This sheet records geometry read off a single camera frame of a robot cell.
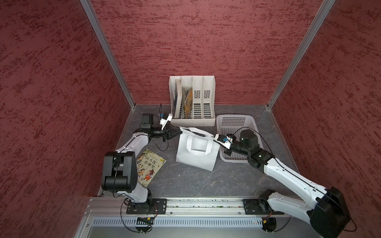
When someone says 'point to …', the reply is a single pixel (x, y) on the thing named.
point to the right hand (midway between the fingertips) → (216, 140)
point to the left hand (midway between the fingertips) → (180, 133)
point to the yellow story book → (187, 100)
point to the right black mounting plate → (258, 207)
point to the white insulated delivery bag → (196, 148)
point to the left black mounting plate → (152, 206)
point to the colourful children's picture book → (149, 165)
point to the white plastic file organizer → (203, 112)
